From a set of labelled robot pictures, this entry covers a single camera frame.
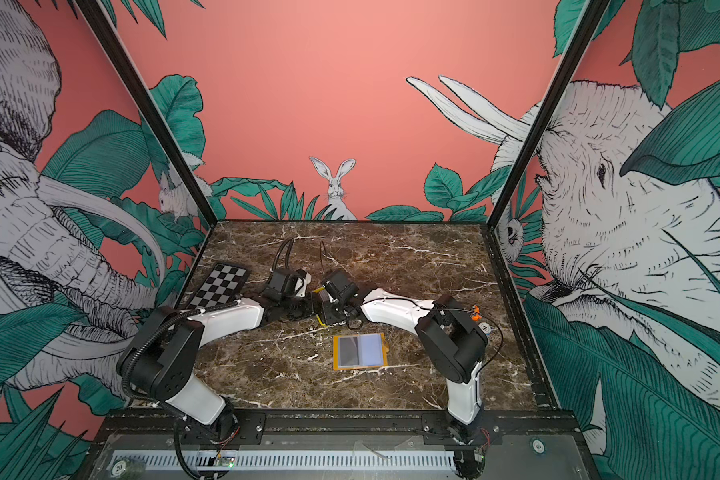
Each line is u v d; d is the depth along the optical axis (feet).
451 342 1.58
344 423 2.50
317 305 2.70
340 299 2.30
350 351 2.83
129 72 2.56
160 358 1.48
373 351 2.84
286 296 2.45
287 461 2.30
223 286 3.21
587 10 2.32
